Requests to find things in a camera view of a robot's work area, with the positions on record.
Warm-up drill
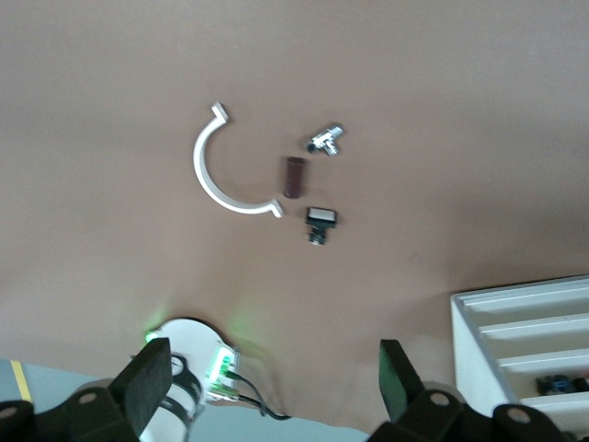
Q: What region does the white half ring clamp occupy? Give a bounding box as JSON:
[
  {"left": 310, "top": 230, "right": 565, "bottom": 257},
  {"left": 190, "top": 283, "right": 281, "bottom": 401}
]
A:
[{"left": 191, "top": 101, "right": 284, "bottom": 219}]

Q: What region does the white square push button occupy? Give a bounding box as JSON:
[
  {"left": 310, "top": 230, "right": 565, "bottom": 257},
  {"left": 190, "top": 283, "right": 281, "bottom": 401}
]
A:
[{"left": 303, "top": 206, "right": 341, "bottom": 246}]

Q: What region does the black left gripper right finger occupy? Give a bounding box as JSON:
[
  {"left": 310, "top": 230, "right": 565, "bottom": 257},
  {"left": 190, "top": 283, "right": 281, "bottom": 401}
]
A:
[{"left": 378, "top": 339, "right": 427, "bottom": 423}]

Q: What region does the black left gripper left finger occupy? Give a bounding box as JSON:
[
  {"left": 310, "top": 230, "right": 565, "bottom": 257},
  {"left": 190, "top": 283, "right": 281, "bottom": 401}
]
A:
[{"left": 110, "top": 337, "right": 174, "bottom": 432}]

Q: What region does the white plastic drawer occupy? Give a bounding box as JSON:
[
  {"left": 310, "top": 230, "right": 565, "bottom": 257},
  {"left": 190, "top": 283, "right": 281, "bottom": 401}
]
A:
[
  {"left": 478, "top": 320, "right": 589, "bottom": 365},
  {"left": 459, "top": 294, "right": 589, "bottom": 329},
  {"left": 499, "top": 352, "right": 589, "bottom": 401},
  {"left": 519, "top": 390, "right": 589, "bottom": 418}
]

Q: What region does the green-lit arm base connector box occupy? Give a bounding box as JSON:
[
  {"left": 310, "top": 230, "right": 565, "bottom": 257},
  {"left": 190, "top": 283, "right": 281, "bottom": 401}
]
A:
[{"left": 202, "top": 344, "right": 243, "bottom": 404}]

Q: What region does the brown table cover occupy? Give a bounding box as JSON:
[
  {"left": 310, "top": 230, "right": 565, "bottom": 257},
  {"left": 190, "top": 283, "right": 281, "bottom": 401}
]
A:
[{"left": 0, "top": 0, "right": 589, "bottom": 434}]

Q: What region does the black base cable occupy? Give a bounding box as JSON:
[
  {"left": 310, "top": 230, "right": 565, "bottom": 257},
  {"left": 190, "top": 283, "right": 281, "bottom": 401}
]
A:
[{"left": 225, "top": 370, "right": 294, "bottom": 423}]

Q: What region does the white drawer cabinet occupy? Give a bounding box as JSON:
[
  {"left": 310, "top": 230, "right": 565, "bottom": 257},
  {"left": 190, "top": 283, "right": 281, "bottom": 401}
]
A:
[{"left": 449, "top": 274, "right": 589, "bottom": 442}]

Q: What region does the silver metal fitting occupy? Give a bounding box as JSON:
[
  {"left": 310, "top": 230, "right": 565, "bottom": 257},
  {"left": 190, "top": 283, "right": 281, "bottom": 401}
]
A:
[{"left": 306, "top": 122, "right": 346, "bottom": 157}]

